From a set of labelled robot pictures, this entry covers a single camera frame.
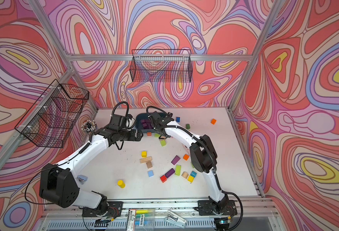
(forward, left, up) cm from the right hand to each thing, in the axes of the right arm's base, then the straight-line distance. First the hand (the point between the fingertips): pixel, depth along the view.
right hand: (164, 134), depth 93 cm
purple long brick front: (-23, -3, -8) cm, 24 cm away
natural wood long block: (-14, +13, -8) cm, 20 cm away
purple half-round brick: (+14, +12, -3) cm, 19 cm away
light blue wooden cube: (-22, +9, -9) cm, 26 cm away
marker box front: (-46, +12, -7) cm, 48 cm away
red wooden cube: (-26, +1, -8) cm, 27 cm away
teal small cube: (-24, -17, -8) cm, 30 cm away
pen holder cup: (+1, +46, +9) cm, 47 cm away
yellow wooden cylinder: (-29, +24, -5) cm, 38 cm away
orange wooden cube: (+16, -38, -8) cm, 42 cm away
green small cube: (-2, +2, -8) cm, 8 cm away
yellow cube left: (-10, +14, -8) cm, 19 cm away
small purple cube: (+12, +15, -5) cm, 20 cm away
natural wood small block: (-18, +10, -7) cm, 21 cm away
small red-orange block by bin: (+7, +12, -9) cm, 16 cm away
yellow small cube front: (-26, -15, -10) cm, 31 cm away
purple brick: (-14, -6, -8) cm, 18 cm away
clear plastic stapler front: (-46, -5, -7) cm, 47 cm away
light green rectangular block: (-21, -8, -9) cm, 24 cm away
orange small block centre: (-12, -14, -9) cm, 20 cm away
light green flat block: (+4, +6, -7) cm, 11 cm away
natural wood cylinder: (-24, -12, -8) cm, 28 cm away
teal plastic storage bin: (+14, +16, -3) cm, 21 cm away
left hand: (-4, +16, +7) cm, 17 cm away
